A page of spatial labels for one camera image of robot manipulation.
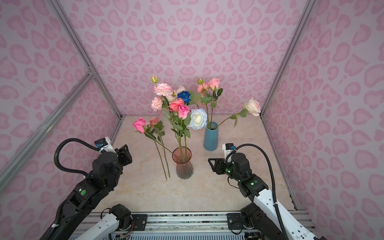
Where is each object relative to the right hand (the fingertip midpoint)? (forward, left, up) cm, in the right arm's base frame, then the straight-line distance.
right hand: (212, 160), depth 75 cm
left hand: (0, +40, +12) cm, 42 cm away
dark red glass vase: (0, +15, +3) cm, 15 cm away
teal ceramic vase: (+18, 0, -5) cm, 19 cm away
